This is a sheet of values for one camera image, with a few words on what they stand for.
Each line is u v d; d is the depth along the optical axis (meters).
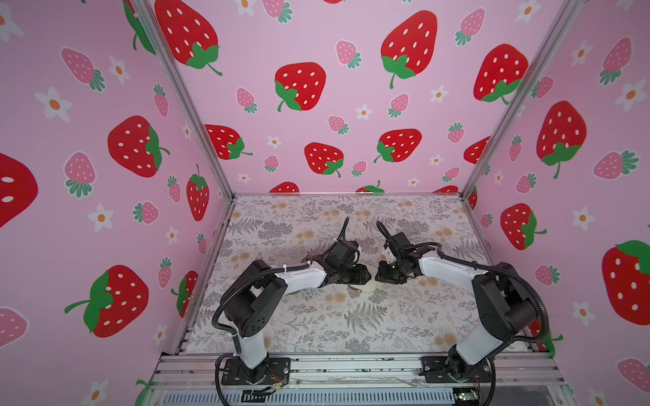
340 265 0.73
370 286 0.88
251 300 0.47
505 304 0.46
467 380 0.72
